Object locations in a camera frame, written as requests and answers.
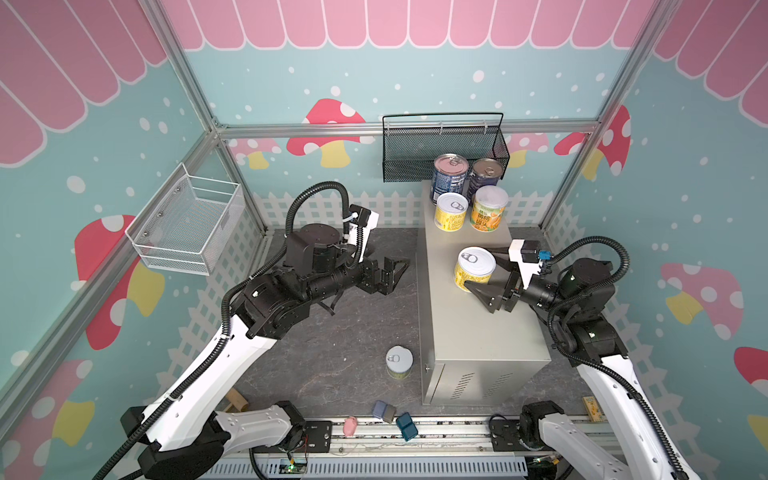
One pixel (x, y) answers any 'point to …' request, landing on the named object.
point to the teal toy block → (407, 426)
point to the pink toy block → (349, 426)
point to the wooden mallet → (237, 402)
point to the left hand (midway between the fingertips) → (390, 262)
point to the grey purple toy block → (384, 411)
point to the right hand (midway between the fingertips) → (475, 267)
